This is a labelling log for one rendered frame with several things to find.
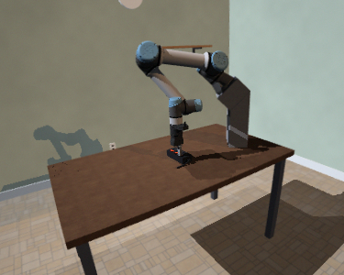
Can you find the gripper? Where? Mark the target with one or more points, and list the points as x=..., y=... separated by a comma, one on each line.
x=176, y=128

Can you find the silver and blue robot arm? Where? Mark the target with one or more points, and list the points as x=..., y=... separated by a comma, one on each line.
x=210, y=65

